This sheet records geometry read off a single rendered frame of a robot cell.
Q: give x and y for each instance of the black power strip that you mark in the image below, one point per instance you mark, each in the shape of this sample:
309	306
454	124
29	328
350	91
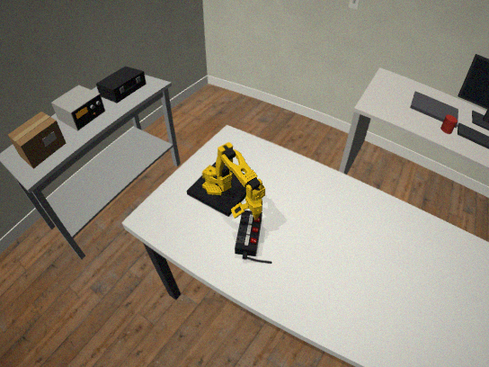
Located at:
247	236

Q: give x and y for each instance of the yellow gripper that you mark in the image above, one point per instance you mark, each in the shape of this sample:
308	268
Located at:
254	206

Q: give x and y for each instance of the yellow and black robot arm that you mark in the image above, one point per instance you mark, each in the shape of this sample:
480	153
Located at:
221	175

